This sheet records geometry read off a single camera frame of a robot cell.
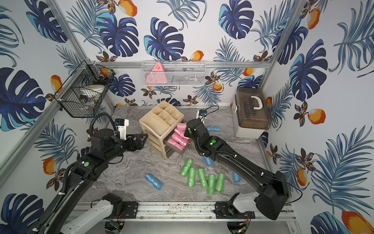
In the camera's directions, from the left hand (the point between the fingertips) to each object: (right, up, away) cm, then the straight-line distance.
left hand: (140, 133), depth 68 cm
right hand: (+23, +4, +9) cm, 25 cm away
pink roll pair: (+19, +3, +11) cm, 22 cm away
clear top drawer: (+13, -8, +9) cm, 18 cm away
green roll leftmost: (+22, -20, +20) cm, 36 cm away
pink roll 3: (+16, -7, +10) cm, 20 cm away
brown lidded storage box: (+65, +11, +29) cm, 72 cm away
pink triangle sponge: (+4, +34, +22) cm, 41 cm away
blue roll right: (+51, -28, +15) cm, 59 cm away
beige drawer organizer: (+4, +5, +15) cm, 16 cm away
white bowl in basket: (-31, +24, +13) cm, 41 cm away
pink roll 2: (+19, -5, +11) cm, 23 cm away
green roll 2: (+31, -29, +13) cm, 45 cm away
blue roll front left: (+5, -29, +12) cm, 32 cm away
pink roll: (+18, -1, +14) cm, 23 cm away
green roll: (+25, -26, +15) cm, 39 cm away
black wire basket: (-39, +21, +14) cm, 46 cm away
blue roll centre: (+35, -19, +22) cm, 45 cm away
